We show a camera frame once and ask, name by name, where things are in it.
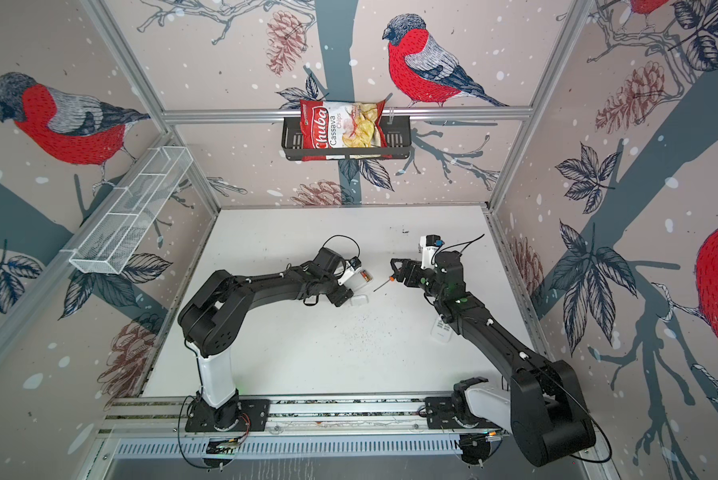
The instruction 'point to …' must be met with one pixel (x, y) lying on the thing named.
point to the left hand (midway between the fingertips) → (344, 284)
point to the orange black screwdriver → (391, 278)
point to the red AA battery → (366, 276)
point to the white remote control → (358, 279)
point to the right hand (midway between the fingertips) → (396, 266)
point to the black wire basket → (399, 142)
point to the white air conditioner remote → (441, 330)
